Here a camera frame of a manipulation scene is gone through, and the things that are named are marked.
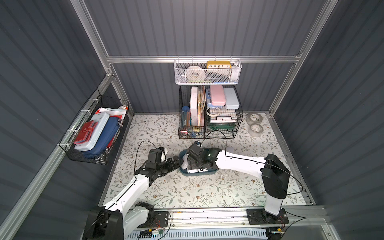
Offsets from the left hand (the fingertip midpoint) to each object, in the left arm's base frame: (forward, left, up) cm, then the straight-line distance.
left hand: (178, 164), depth 84 cm
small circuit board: (-31, +13, -11) cm, 36 cm away
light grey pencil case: (+38, -34, +14) cm, 53 cm away
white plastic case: (+10, +34, +27) cm, 45 cm away
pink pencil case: (+39, -25, +17) cm, 49 cm away
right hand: (0, -12, -1) cm, 12 cm away
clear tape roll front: (+31, -55, -8) cm, 63 cm away
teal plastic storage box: (-2, -4, -5) cm, 6 cm away
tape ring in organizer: (+26, -21, +13) cm, 36 cm away
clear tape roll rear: (+41, -56, -6) cm, 70 cm away
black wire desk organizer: (+30, -19, +12) cm, 37 cm away
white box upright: (+31, -9, +17) cm, 37 cm away
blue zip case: (+9, +30, +24) cm, 39 cm away
